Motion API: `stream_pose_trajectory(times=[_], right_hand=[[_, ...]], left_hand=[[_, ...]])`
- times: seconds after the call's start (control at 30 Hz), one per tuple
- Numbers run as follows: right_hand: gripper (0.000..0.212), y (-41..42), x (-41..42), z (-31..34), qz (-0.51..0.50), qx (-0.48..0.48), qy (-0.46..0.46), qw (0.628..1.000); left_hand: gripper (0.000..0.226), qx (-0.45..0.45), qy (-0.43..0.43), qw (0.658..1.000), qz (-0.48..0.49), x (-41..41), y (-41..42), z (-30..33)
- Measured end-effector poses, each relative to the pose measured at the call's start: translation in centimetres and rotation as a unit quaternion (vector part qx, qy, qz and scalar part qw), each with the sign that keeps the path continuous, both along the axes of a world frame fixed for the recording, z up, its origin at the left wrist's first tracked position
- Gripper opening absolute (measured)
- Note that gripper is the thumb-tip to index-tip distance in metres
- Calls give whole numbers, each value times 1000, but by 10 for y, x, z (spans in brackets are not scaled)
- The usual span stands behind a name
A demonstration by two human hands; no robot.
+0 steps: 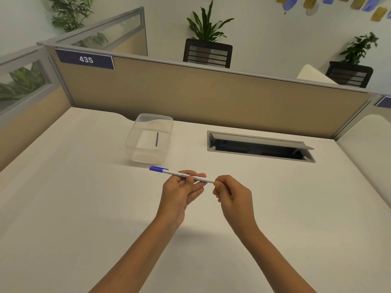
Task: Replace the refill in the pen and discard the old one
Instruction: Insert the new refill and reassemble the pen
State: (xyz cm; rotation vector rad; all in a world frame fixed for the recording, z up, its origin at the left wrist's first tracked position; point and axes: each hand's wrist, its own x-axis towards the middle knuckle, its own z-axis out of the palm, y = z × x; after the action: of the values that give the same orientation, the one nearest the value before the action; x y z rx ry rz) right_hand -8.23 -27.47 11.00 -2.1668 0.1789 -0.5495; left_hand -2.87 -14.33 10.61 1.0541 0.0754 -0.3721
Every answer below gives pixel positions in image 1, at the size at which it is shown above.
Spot person's left hand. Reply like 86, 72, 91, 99
155, 170, 207, 230

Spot person's right hand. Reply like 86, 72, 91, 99
213, 175, 260, 241

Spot white pen with blue cap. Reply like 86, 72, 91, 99
149, 166, 217, 184

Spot clear plastic container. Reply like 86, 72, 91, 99
125, 113, 174, 164

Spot person's left forearm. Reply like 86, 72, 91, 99
88, 216, 179, 293

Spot person's right forearm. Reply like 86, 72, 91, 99
244, 227, 318, 293

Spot long beige partition panel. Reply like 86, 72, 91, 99
36, 41, 375, 139

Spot grey-framed glass partition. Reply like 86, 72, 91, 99
56, 6, 149, 57

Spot beige partition with glass strip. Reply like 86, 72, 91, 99
0, 45, 74, 173

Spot wide blue number sign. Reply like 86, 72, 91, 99
55, 48, 115, 70

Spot broad-leaved green plant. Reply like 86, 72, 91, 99
186, 0, 235, 42

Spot short beige partition panel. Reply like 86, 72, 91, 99
333, 93, 391, 141

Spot green plant behind glass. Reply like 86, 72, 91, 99
0, 65, 46, 103

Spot tall feathery green plant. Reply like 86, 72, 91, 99
47, 0, 97, 33

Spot grey desk cable tray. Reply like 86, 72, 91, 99
207, 130, 316, 164

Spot blue and yellow wall stickers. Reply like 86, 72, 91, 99
266, 0, 391, 22

